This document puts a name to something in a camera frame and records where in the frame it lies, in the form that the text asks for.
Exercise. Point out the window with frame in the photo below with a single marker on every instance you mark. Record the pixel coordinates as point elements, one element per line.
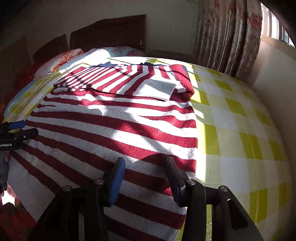
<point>274,34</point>

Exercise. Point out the pink floral curtain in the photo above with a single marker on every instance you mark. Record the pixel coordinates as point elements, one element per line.
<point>228,36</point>

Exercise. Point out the dark wooden nightstand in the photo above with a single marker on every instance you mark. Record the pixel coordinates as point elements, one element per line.
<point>171,55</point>

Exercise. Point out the red fabric pile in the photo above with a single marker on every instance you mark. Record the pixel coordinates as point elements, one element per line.
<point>22,79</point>

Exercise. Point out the yellow green checkered bedspread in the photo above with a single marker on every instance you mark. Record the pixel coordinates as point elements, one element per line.
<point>238,144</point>

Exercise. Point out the dark wooden headboard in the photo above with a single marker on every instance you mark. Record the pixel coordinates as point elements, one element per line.
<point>117,32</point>
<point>51,49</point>

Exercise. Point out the grey gloved left hand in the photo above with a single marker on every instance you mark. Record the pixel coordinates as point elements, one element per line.
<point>4,169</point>

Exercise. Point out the red sleeved left forearm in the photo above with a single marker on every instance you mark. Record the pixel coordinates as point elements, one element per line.
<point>16,223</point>

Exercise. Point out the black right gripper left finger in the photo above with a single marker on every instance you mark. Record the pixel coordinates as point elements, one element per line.
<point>76,213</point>

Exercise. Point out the red white striped sweater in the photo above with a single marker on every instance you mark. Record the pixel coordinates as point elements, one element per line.
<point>96,114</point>

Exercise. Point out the orange white floral pillow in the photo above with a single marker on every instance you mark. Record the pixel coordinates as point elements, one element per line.
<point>52,65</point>

